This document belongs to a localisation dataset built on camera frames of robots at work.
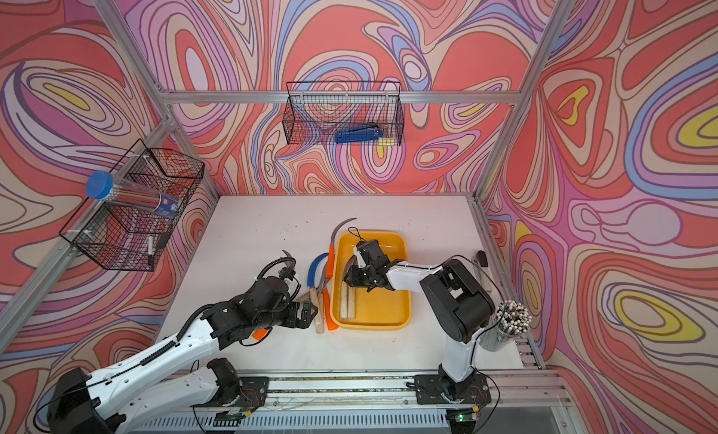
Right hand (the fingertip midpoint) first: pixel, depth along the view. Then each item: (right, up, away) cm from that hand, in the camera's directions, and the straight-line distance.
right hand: (350, 285), depth 93 cm
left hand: (-11, -4, -16) cm, 19 cm away
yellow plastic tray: (+9, -6, -6) cm, 12 cm away
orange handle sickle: (-5, -8, -13) cm, 16 cm away
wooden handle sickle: (-1, -4, -5) cm, 7 cm away
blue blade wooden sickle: (-13, +2, 0) cm, 13 cm away
